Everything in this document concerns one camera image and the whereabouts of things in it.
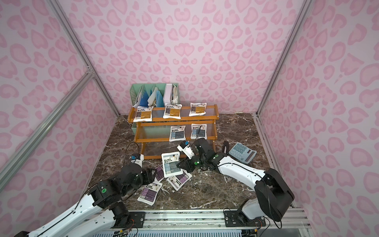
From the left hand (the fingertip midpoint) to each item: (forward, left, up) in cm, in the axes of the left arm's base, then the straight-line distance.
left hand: (155, 169), depth 75 cm
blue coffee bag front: (+4, -7, +1) cm, 8 cm away
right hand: (+2, -11, 0) cm, 11 cm away
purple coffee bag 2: (-1, -10, -15) cm, 18 cm away
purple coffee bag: (-7, +5, -14) cm, 16 cm away
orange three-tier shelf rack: (+40, -4, -12) cm, 42 cm away
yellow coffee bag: (+25, +7, +15) cm, 30 cm away
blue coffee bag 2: (+22, -10, +1) cm, 24 cm away
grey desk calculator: (+17, -51, -13) cm, 55 cm away
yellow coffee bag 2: (+26, -8, +15) cm, 31 cm away
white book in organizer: (+43, -3, +11) cm, 44 cm away
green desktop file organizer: (+58, +14, +2) cm, 59 cm away
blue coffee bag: (+26, -21, +1) cm, 33 cm away
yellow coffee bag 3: (+27, -22, +16) cm, 38 cm away
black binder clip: (+25, -42, -15) cm, 51 cm away
